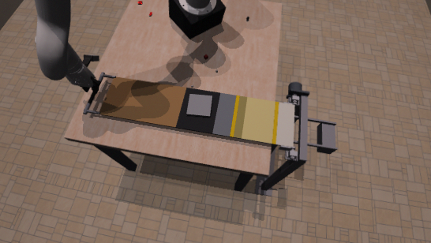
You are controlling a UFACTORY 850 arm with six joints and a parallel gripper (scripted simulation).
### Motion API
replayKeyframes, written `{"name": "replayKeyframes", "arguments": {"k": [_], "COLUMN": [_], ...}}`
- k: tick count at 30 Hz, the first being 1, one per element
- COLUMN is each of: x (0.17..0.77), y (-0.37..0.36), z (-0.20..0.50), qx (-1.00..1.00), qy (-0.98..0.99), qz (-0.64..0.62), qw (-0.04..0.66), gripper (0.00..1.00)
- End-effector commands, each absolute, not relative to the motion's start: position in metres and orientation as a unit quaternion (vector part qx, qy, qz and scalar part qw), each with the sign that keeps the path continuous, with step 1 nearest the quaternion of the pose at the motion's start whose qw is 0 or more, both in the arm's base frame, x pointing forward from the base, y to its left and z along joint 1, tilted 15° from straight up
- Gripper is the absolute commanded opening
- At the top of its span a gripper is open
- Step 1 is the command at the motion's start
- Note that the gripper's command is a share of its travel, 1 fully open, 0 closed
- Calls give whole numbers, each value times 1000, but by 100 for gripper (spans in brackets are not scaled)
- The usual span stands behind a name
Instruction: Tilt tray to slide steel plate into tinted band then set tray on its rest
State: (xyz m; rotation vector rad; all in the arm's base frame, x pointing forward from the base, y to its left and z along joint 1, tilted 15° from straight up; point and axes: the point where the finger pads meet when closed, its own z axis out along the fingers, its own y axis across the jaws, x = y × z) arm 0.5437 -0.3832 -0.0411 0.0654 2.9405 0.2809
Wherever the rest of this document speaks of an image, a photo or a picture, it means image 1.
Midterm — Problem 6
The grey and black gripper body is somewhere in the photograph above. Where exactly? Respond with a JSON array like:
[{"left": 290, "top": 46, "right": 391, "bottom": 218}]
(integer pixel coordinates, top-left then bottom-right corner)
[{"left": 66, "top": 64, "right": 96, "bottom": 88}]

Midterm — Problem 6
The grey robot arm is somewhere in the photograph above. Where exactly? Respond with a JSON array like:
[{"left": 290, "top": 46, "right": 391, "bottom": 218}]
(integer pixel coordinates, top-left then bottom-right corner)
[{"left": 35, "top": 0, "right": 216, "bottom": 80}]

